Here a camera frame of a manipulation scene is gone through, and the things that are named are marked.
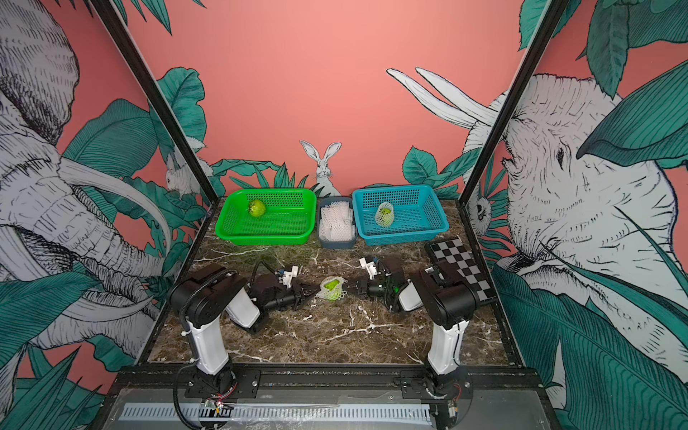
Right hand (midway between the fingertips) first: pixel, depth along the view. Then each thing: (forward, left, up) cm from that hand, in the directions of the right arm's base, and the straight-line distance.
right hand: (343, 287), depth 87 cm
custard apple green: (-2, +2, +3) cm, 4 cm away
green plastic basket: (+36, +34, -5) cm, 50 cm away
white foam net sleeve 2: (+35, -16, +3) cm, 39 cm away
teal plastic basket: (+37, -23, -5) cm, 44 cm away
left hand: (0, +7, 0) cm, 7 cm away
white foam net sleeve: (-3, +6, +2) cm, 7 cm away
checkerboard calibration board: (+18, -42, -4) cm, 45 cm away
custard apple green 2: (+34, +37, +2) cm, 50 cm away
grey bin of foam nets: (+27, +3, 0) cm, 27 cm away
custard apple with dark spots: (+30, -16, +1) cm, 34 cm away
